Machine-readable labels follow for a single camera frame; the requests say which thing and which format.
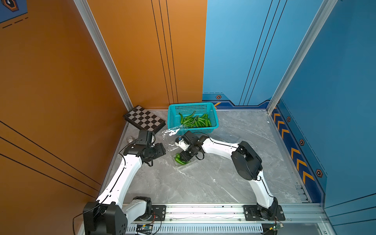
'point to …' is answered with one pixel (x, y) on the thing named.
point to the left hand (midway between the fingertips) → (161, 149)
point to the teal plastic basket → (193, 118)
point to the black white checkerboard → (143, 119)
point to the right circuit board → (277, 226)
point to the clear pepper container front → (180, 162)
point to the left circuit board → (144, 228)
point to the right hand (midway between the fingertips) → (183, 156)
